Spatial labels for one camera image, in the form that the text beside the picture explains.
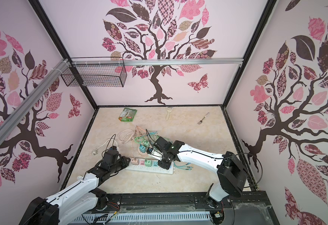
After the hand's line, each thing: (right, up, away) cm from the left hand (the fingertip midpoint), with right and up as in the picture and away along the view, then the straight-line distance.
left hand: (130, 162), depth 87 cm
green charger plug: (+12, +1, -6) cm, 14 cm away
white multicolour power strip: (+7, -3, -4) cm, 9 cm away
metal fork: (+51, +25, +23) cm, 61 cm away
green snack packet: (-9, +31, +27) cm, 42 cm away
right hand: (+21, +3, -5) cm, 22 cm away
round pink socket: (+7, +5, +3) cm, 9 cm away
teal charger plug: (+16, -1, -2) cm, 16 cm away
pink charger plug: (+4, +2, -6) cm, 7 cm away
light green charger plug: (+10, +11, +3) cm, 15 cm away
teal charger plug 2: (+8, +8, 0) cm, 11 cm away
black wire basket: (-38, +66, +34) cm, 84 cm away
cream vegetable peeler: (+25, +36, +31) cm, 53 cm away
